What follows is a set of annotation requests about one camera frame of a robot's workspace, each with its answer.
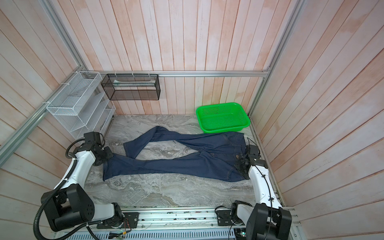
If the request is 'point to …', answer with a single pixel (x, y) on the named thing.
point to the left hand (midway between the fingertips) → (107, 158)
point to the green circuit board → (116, 234)
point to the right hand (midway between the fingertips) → (239, 167)
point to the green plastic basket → (222, 118)
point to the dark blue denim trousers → (217, 155)
